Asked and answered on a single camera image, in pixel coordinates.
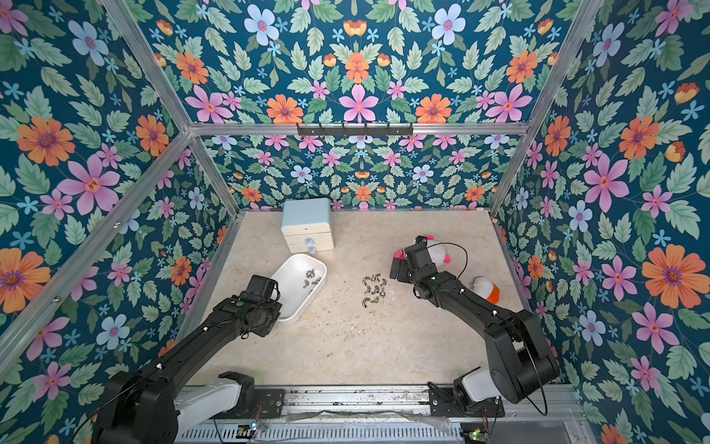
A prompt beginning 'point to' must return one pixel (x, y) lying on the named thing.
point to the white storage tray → (299, 279)
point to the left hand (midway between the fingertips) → (285, 310)
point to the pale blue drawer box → (307, 224)
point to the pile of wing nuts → (311, 274)
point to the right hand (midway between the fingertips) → (405, 265)
